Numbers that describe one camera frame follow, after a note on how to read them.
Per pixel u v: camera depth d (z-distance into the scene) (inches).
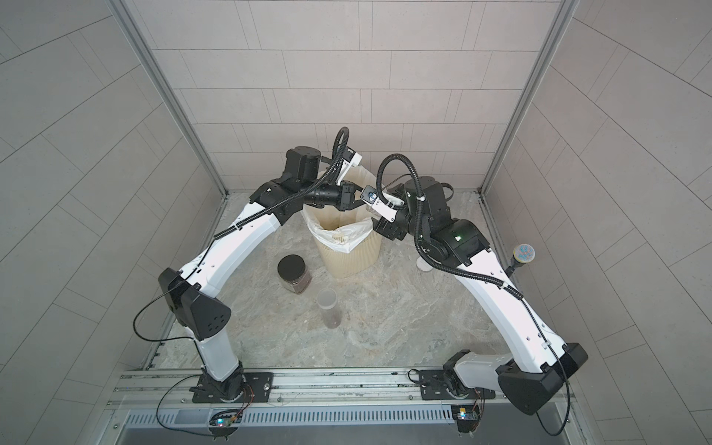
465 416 26.8
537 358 14.5
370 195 20.9
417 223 18.2
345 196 23.5
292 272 33.1
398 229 22.7
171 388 27.9
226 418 25.3
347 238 28.3
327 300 33.4
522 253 26.8
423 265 36.9
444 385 27.9
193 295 16.7
